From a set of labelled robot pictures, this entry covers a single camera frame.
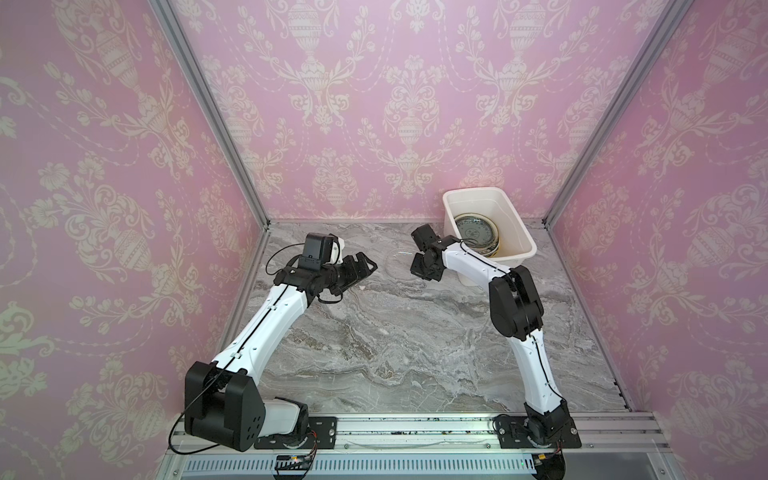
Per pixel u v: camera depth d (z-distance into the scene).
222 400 0.41
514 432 0.73
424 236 0.84
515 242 0.99
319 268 0.62
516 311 0.59
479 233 1.10
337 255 0.67
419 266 0.92
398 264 1.08
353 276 0.71
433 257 0.78
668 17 0.69
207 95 0.84
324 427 0.76
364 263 0.73
